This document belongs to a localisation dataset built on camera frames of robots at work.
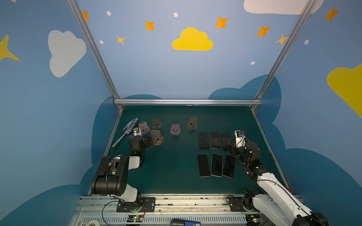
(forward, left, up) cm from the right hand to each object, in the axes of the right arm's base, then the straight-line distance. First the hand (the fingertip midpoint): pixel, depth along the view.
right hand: (235, 138), depth 84 cm
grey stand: (+19, +25, -12) cm, 34 cm away
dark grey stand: (+16, +53, -11) cm, 56 cm away
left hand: (+3, +59, -8) cm, 59 cm away
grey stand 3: (+12, +61, -10) cm, 63 cm away
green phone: (-12, +18, -15) cm, 26 cm away
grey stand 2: (+12, +38, -12) cm, 42 cm away
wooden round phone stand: (+3, +50, -10) cm, 51 cm away
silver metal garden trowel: (+11, +75, -13) cm, 77 cm away
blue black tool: (-42, +30, -10) cm, 53 cm away
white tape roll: (-44, +75, -15) cm, 89 cm away
